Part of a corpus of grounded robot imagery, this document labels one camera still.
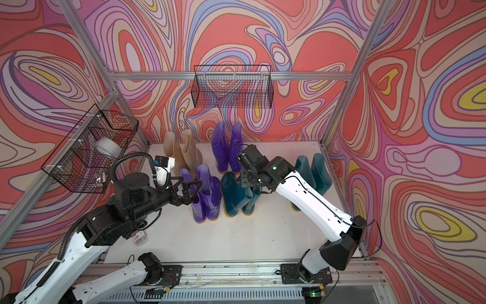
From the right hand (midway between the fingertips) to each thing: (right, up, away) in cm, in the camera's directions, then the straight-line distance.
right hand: (249, 182), depth 73 cm
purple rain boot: (-15, -3, -4) cm, 15 cm away
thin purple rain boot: (-13, +15, +15) cm, 25 cm away
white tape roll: (-56, +14, +2) cm, 58 cm away
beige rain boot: (-33, +14, +18) cm, 40 cm away
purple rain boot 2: (-7, +14, +14) cm, 21 cm away
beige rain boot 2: (-26, +10, +12) cm, 30 cm away
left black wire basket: (-68, +10, +4) cm, 69 cm away
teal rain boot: (-7, -7, +12) cm, 15 cm away
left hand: (-18, +2, -12) cm, 22 cm away
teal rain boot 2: (0, -12, +9) cm, 15 cm away
